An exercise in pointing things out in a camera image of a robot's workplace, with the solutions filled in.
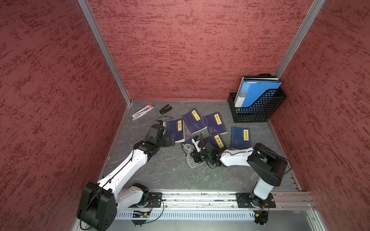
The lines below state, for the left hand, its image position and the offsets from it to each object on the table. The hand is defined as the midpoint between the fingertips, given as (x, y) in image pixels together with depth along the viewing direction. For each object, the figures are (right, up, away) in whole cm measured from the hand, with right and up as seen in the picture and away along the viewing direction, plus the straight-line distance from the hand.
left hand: (167, 140), depth 84 cm
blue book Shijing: (+26, -4, +16) cm, 31 cm away
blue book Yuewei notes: (+33, +8, +22) cm, 40 cm away
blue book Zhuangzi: (+4, +6, +17) cm, 19 cm away
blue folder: (+56, +30, +11) cm, 64 cm away
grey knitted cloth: (+14, -6, +3) cm, 15 cm away
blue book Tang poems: (+17, +10, +22) cm, 30 cm away
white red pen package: (-24, +18, +29) cm, 42 cm away
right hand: (+15, -13, +6) cm, 21 cm away
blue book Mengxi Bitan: (+50, -1, +16) cm, 53 cm away
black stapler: (-6, +19, +29) cm, 36 cm away
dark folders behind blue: (+64, +41, +13) cm, 77 cm away
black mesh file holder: (+63, +18, +13) cm, 67 cm away
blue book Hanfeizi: (+32, -3, +11) cm, 34 cm away
